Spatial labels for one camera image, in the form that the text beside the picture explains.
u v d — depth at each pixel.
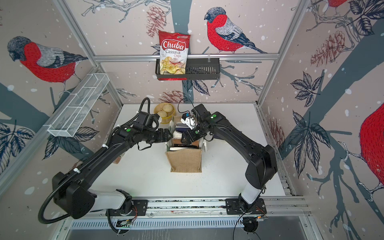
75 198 0.46
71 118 0.73
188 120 0.72
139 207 0.73
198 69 1.07
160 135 0.70
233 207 0.72
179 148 0.73
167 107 1.10
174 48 0.83
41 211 0.36
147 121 0.61
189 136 0.68
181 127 0.87
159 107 1.12
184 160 0.81
